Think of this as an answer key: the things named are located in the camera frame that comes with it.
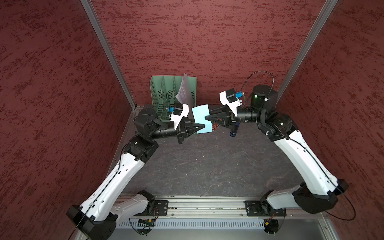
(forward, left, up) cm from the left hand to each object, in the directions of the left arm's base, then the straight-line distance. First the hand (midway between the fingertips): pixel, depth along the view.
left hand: (201, 128), depth 54 cm
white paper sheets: (+38, +10, -17) cm, 43 cm away
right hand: (+3, -2, +3) cm, 4 cm away
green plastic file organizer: (+58, +28, -29) cm, 71 cm away
